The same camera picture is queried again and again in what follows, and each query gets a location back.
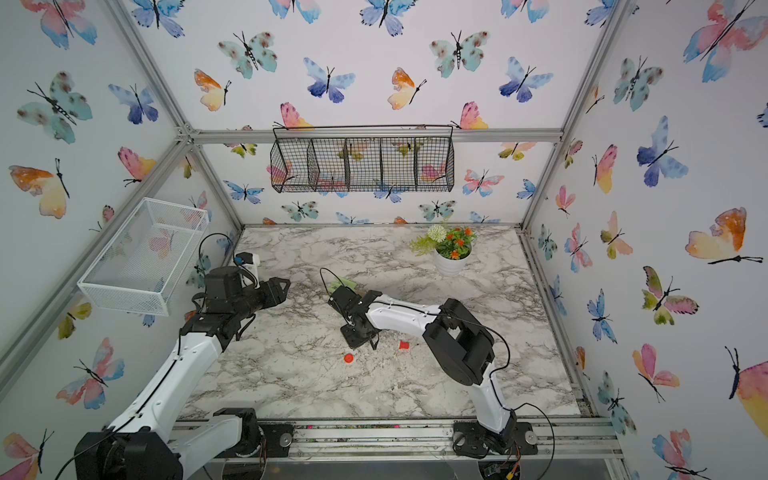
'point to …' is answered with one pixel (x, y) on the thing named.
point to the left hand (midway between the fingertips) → (284, 280)
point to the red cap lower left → (349, 358)
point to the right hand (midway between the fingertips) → (358, 334)
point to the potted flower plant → (451, 247)
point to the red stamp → (404, 345)
